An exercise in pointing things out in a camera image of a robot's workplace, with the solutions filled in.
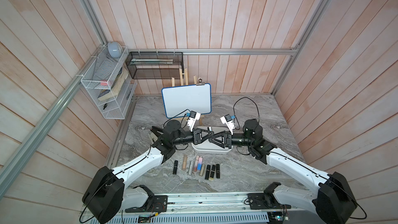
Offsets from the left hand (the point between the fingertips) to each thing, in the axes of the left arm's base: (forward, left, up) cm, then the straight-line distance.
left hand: (212, 136), depth 70 cm
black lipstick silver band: (-7, +19, -23) cm, 31 cm away
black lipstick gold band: (-10, +1, -23) cm, 25 cm away
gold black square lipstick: (-9, -2, -23) cm, 25 cm away
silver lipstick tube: (-7, +10, -23) cm, 26 cm away
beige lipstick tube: (-4, +14, -24) cm, 28 cm away
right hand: (-1, +1, -1) cm, 2 cm away
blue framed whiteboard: (+29, +18, -8) cm, 35 cm away
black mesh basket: (+55, +36, 0) cm, 66 cm away
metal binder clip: (+33, +5, +3) cm, 34 cm away
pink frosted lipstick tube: (-4, +7, -23) cm, 25 cm away
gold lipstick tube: (-8, +4, -24) cm, 25 cm away
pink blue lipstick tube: (-4, +5, -23) cm, 24 cm away
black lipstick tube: (-8, -5, -23) cm, 25 cm away
